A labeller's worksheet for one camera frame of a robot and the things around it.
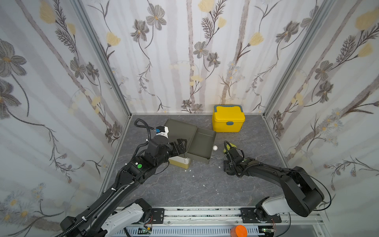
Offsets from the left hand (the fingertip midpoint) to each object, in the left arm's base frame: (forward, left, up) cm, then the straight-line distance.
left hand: (182, 142), depth 70 cm
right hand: (0, -28, -26) cm, 39 cm away
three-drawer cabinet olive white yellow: (+14, +3, -9) cm, 17 cm away
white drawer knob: (+3, -18, -11) cm, 21 cm away
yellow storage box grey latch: (+29, -31, -16) cm, 45 cm away
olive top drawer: (+6, -10, -14) cm, 18 cm away
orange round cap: (-35, -24, -17) cm, 45 cm away
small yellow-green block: (+4, -25, -12) cm, 28 cm away
